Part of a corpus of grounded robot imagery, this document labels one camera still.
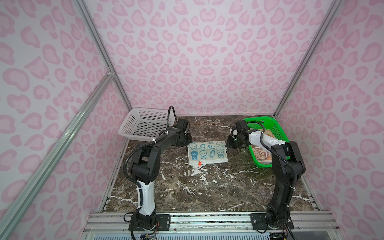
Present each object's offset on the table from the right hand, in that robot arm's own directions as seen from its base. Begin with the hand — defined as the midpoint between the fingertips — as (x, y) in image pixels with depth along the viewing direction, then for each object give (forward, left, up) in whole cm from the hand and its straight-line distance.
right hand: (227, 143), depth 96 cm
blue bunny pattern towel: (-4, +12, -5) cm, 14 cm away
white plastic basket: (+20, +59, -4) cm, 63 cm away
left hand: (+2, +24, +1) cm, 24 cm away
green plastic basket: (+18, -29, 0) cm, 35 cm away
